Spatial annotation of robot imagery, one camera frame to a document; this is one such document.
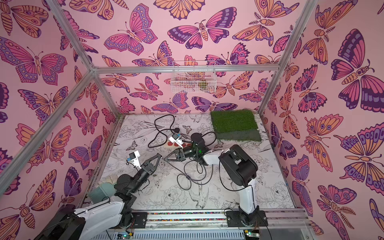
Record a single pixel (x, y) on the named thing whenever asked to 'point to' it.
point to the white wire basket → (195, 77)
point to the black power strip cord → (215, 136)
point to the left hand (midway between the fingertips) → (162, 156)
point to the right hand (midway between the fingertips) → (168, 159)
